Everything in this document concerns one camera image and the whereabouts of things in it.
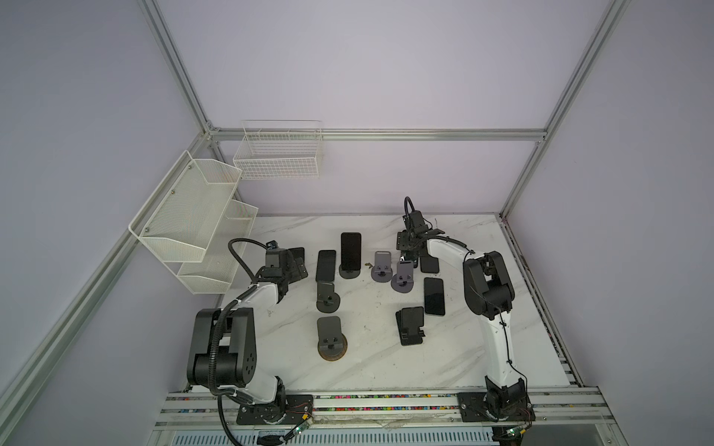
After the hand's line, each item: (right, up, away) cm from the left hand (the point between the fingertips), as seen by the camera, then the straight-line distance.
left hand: (287, 270), depth 94 cm
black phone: (0, +5, +16) cm, 17 cm away
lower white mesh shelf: (-16, 0, -18) cm, 24 cm away
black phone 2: (+12, -1, +10) cm, 15 cm away
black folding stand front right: (+40, -14, -13) cm, 44 cm away
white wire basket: (-3, +42, +1) cm, 42 cm away
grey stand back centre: (+33, -1, +4) cm, 33 cm away
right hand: (+43, +11, +12) cm, 46 cm away
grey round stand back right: (+40, -4, +1) cm, 41 cm away
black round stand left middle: (+14, -10, -4) cm, 18 cm away
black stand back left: (+21, -2, +8) cm, 22 cm away
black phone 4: (+52, +1, +10) cm, 53 cm away
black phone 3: (+22, +8, +2) cm, 23 cm away
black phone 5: (+51, -9, +2) cm, 52 cm away
